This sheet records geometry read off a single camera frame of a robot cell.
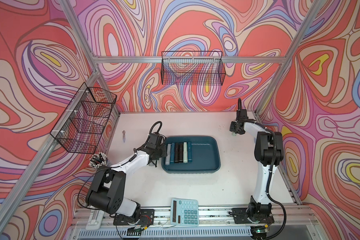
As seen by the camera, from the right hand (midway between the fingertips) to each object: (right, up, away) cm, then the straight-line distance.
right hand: (235, 131), depth 107 cm
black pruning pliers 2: (-40, -13, -13) cm, 44 cm away
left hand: (-49, -12, -15) cm, 53 cm away
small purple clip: (-81, -3, -1) cm, 81 cm away
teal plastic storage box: (-24, -15, -12) cm, 31 cm away
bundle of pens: (-83, -14, -30) cm, 89 cm away
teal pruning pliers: (-45, -14, -13) cm, 49 cm away
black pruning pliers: (-43, -14, -13) cm, 47 cm away
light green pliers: (-2, -2, -1) cm, 3 cm away
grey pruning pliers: (-48, -16, -16) cm, 53 cm away
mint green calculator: (-38, -39, -33) cm, 64 cm away
